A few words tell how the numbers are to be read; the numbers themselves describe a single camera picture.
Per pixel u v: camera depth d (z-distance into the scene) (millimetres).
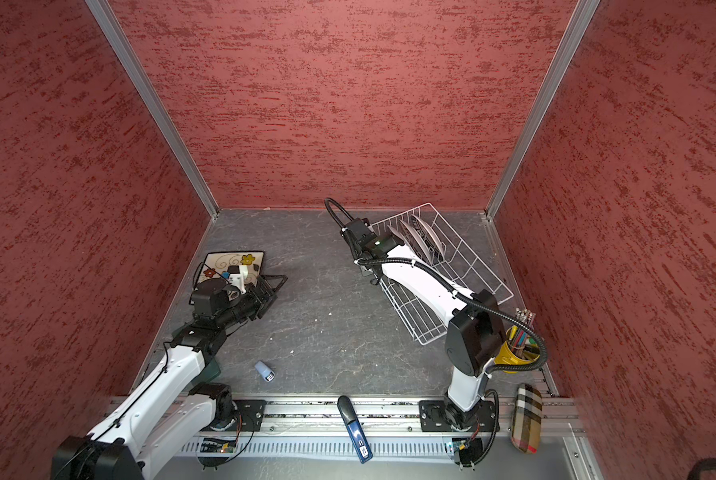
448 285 487
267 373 779
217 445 723
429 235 920
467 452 709
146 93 852
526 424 706
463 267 1003
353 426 695
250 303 708
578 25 728
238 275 755
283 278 761
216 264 1041
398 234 605
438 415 742
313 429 739
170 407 494
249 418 707
